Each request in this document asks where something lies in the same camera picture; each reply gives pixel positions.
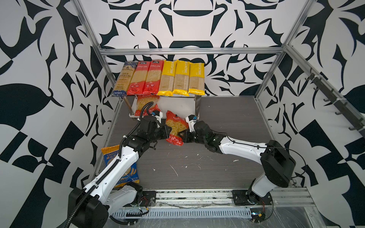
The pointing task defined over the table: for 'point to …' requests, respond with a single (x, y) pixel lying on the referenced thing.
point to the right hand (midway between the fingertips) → (178, 134)
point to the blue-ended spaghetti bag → (125, 78)
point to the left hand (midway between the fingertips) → (172, 126)
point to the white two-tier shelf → (170, 106)
